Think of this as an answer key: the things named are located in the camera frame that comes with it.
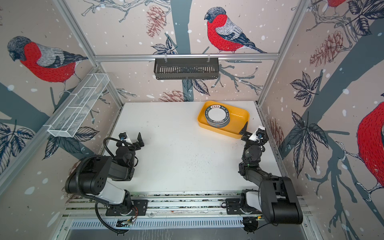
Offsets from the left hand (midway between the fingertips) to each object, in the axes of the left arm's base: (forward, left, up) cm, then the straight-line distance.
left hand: (130, 134), depth 87 cm
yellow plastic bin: (+22, -72, -11) cm, 76 cm away
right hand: (-3, -71, +11) cm, 71 cm away
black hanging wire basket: (+47, -32, +15) cm, 59 cm away
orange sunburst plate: (+14, -55, -6) cm, 57 cm away
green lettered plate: (+21, -55, -8) cm, 60 cm away
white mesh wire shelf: (-4, +23, +17) cm, 29 cm away
